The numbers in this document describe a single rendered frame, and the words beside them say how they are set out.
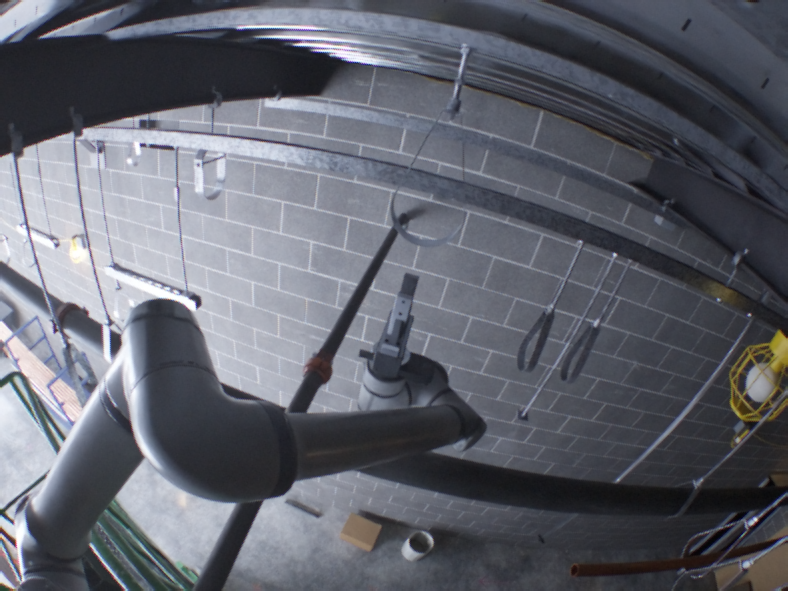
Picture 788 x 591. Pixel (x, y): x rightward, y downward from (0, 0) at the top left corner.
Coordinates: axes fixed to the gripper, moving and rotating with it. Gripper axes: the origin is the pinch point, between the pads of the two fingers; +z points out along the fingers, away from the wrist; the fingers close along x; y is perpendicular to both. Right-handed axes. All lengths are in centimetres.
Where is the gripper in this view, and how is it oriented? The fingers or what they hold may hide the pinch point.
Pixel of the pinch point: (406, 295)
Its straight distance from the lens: 60.4
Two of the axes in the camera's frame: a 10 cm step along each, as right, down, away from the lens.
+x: 2.0, -5.1, 8.4
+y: -9.6, -2.7, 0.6
